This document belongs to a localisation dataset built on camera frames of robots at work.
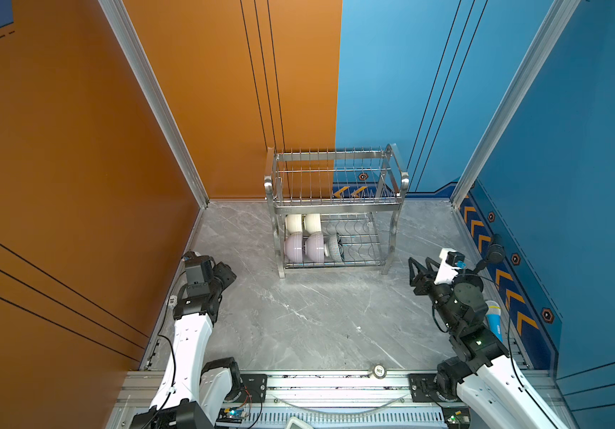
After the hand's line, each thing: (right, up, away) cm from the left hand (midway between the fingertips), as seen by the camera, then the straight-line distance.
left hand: (225, 266), depth 83 cm
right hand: (+57, +3, -9) cm, 58 cm away
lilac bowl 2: (+28, +6, +6) cm, 29 cm away
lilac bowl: (+21, +6, +6) cm, 23 cm away
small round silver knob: (+46, -26, -12) cm, 54 cm away
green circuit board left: (+6, -38, -13) cm, 40 cm away
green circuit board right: (+66, -38, -13) cm, 78 cm away
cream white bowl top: (+21, +14, +13) cm, 28 cm away
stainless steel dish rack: (+34, +18, -13) cm, 40 cm away
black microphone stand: (+78, +5, -11) cm, 79 cm away
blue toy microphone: (+83, -15, -2) cm, 85 cm away
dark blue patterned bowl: (+35, +5, +6) cm, 35 cm away
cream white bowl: (+27, +14, +13) cm, 34 cm away
